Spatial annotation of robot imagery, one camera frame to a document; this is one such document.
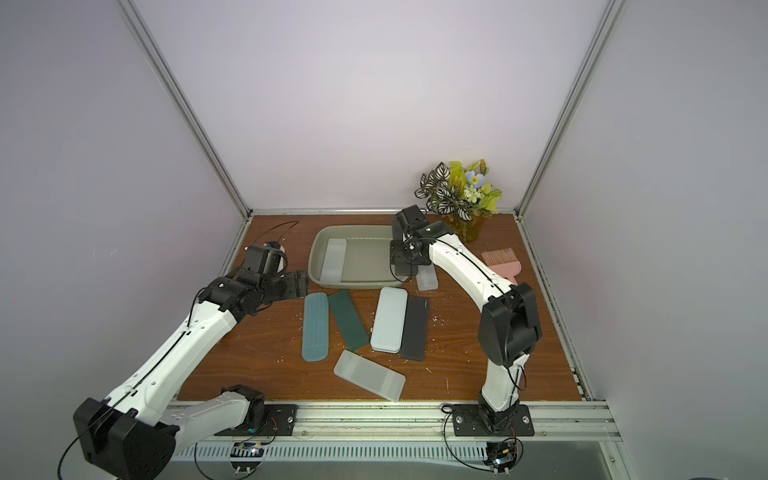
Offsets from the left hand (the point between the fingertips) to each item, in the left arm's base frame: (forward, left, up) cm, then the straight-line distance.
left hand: (299, 280), depth 79 cm
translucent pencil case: (+11, -36, -15) cm, 41 cm away
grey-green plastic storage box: (+22, -10, -19) cm, 31 cm away
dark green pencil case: (-4, -12, -17) cm, 21 cm away
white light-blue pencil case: (-4, -24, -17) cm, 30 cm away
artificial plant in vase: (+29, -47, +6) cm, 55 cm away
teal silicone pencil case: (-10, -3, -17) cm, 20 cm away
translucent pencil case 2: (+17, -4, -17) cm, 25 cm away
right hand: (+12, -29, -1) cm, 31 cm away
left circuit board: (-37, +11, -22) cm, 45 cm away
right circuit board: (-36, -52, -20) cm, 67 cm away
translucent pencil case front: (-19, -20, -17) cm, 33 cm away
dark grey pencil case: (-10, -32, -17) cm, 38 cm away
